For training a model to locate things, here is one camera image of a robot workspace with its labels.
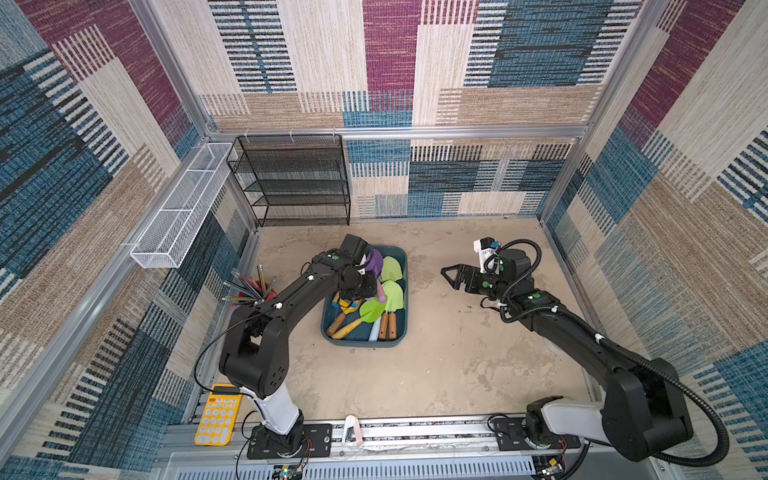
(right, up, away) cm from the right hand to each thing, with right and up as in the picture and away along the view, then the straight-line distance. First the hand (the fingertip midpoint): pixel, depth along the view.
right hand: (455, 277), depth 84 cm
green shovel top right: (-18, +1, +19) cm, 26 cm away
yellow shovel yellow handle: (-31, -10, +11) cm, 34 cm away
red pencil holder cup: (-58, -5, +5) cm, 58 cm away
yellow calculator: (-61, -35, -8) cm, 71 cm away
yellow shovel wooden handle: (-34, -15, +5) cm, 37 cm away
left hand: (-22, -5, +5) cm, 23 cm away
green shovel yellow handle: (-24, -12, +10) cm, 29 cm away
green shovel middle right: (-17, -9, +10) cm, 21 cm away
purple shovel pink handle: (-23, +3, +14) cm, 27 cm away
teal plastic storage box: (-21, -14, +7) cm, 26 cm away
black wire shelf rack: (-52, +33, +24) cm, 67 cm away
